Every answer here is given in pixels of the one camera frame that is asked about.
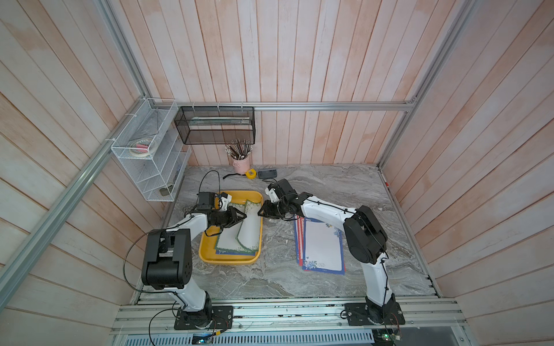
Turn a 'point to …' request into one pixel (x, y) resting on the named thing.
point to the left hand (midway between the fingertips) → (244, 218)
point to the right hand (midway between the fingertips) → (258, 213)
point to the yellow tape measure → (251, 174)
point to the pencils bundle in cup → (239, 148)
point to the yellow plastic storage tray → (252, 196)
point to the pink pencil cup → (242, 166)
